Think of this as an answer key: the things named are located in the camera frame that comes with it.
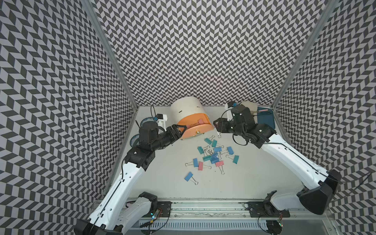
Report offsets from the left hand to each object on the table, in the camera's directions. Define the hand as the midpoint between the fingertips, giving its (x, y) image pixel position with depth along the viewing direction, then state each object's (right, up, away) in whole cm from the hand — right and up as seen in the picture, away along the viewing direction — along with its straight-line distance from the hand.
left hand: (184, 131), depth 69 cm
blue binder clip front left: (+2, -28, +16) cm, 32 cm away
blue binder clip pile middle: (+18, -17, +25) cm, 35 cm away
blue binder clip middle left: (+5, -21, +20) cm, 29 cm away
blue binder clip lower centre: (+17, -19, +20) cm, 32 cm away
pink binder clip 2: (+8, -24, +19) cm, 32 cm away
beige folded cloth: (+55, +17, +57) cm, 81 cm away
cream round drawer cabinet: (-2, +13, +18) cm, 22 cm away
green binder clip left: (+9, -15, +26) cm, 31 cm away
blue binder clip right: (+28, -15, +26) cm, 41 cm away
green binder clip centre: (+12, -18, +19) cm, 29 cm away
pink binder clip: (+8, +4, +18) cm, 20 cm away
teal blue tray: (+59, +7, +39) cm, 71 cm away
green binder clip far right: (+31, -19, +21) cm, 42 cm away
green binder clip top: (+15, -9, +30) cm, 35 cm away
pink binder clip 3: (+20, -22, +20) cm, 36 cm away
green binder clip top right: (+18, -10, +28) cm, 35 cm away
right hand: (+17, +3, +5) cm, 18 cm away
